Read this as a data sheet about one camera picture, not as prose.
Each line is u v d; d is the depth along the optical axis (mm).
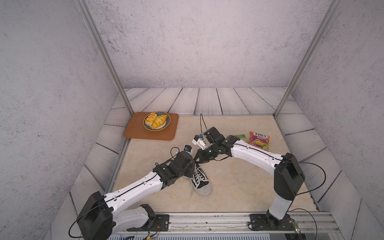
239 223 742
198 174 845
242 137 1069
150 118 1140
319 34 792
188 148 726
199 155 709
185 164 617
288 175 455
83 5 697
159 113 1193
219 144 638
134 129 1124
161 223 729
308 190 882
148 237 694
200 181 827
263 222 726
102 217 388
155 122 1111
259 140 1016
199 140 763
